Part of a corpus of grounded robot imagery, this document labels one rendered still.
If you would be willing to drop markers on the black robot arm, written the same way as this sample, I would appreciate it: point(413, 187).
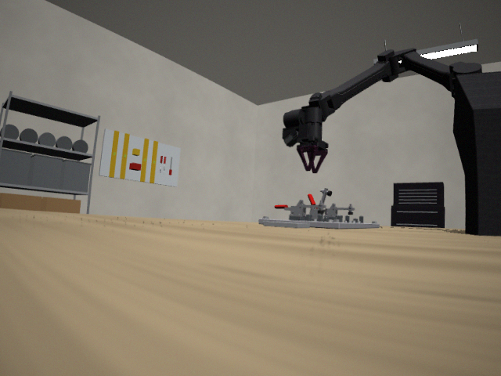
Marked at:
point(386, 68)

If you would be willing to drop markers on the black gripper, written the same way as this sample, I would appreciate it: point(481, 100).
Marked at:
point(311, 145)

